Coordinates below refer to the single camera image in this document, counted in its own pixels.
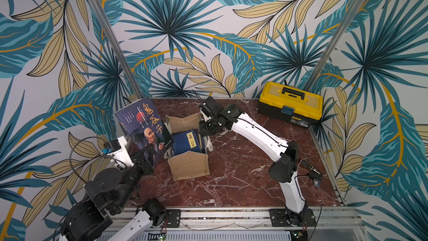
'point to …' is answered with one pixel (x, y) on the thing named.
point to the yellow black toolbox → (300, 104)
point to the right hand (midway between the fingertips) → (202, 131)
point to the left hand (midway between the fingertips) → (154, 149)
